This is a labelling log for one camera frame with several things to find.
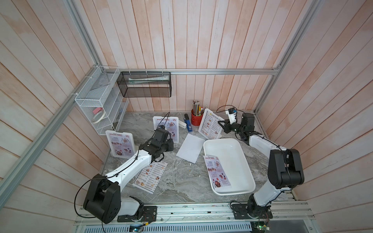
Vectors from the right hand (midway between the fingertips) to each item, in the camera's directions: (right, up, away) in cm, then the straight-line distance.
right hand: (219, 120), depth 92 cm
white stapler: (-24, -2, +16) cm, 29 cm away
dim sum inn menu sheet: (-44, -34, -6) cm, 56 cm away
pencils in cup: (-13, +8, +13) cm, 20 cm away
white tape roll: (-72, +2, -11) cm, 72 cm away
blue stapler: (-21, +1, +19) cm, 28 cm away
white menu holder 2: (-68, -12, -6) cm, 70 cm away
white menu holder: (-42, -3, +1) cm, 42 cm away
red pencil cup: (-14, 0, +15) cm, 20 cm away
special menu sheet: (-32, -2, 0) cm, 32 cm away
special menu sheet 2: (-3, -33, -9) cm, 34 cm away
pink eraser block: (-73, +5, -10) cm, 74 cm away
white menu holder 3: (-5, -5, +6) cm, 9 cm away
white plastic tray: (+10, -23, +3) cm, 25 cm away
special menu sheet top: (-60, -15, -5) cm, 62 cm away
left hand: (-31, -15, -5) cm, 35 cm away
